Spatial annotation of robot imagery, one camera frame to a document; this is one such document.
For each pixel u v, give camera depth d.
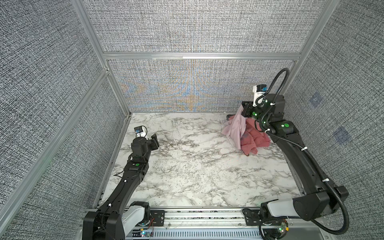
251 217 0.73
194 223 0.73
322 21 0.74
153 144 0.73
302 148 0.45
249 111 0.64
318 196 0.40
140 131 0.68
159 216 0.73
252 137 0.85
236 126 0.84
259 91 0.60
